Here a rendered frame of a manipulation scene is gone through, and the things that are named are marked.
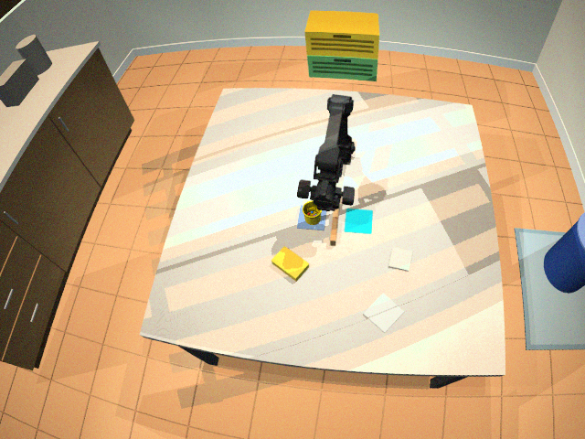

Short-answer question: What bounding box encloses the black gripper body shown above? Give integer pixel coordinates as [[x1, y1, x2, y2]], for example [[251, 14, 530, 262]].
[[297, 179, 356, 206]]

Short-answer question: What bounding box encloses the tan wooden strip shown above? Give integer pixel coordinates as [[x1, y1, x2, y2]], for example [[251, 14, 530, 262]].
[[331, 205, 340, 246]]

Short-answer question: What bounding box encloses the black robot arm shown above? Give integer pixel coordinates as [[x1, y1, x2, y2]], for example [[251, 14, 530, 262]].
[[313, 94, 356, 211]]

